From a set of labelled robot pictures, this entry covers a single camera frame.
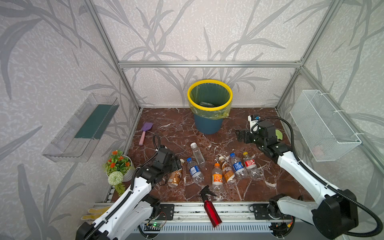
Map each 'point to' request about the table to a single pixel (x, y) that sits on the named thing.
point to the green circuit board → (152, 226)
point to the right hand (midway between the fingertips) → (243, 125)
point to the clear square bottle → (199, 157)
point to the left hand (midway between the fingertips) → (178, 158)
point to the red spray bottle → (213, 215)
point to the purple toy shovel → (146, 126)
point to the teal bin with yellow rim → (209, 127)
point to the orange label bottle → (217, 185)
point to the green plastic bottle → (206, 104)
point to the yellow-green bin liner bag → (214, 93)
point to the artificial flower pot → (119, 169)
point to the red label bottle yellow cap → (252, 171)
